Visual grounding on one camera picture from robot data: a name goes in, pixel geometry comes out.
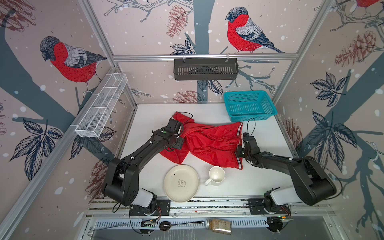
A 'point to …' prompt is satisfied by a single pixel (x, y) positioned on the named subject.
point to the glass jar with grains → (219, 226)
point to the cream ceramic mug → (217, 176)
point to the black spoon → (166, 225)
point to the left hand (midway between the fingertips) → (175, 141)
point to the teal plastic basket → (245, 106)
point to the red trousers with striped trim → (206, 144)
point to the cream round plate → (181, 183)
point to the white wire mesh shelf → (102, 103)
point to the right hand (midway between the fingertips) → (237, 149)
